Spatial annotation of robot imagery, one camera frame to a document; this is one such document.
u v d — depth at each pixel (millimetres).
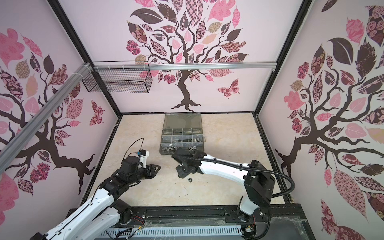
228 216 737
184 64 940
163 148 976
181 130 1031
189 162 590
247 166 456
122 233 723
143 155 721
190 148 983
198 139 1021
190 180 854
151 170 734
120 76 947
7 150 497
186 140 1029
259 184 428
